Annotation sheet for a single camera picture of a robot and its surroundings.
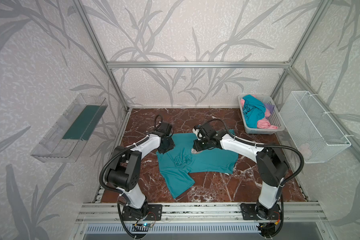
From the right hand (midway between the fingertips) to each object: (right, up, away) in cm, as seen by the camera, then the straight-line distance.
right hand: (194, 141), depth 90 cm
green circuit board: (-23, -37, -20) cm, 48 cm away
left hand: (-14, -1, +4) cm, 14 cm away
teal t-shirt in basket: (+43, +20, +15) cm, 50 cm away
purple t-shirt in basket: (+58, +23, +20) cm, 65 cm away
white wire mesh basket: (+50, +6, -29) cm, 58 cm away
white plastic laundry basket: (+58, +14, +14) cm, 61 cm away
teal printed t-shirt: (-11, -14, -2) cm, 18 cm away
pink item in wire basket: (+54, -2, -19) cm, 57 cm away
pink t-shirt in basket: (+48, +11, +12) cm, 50 cm away
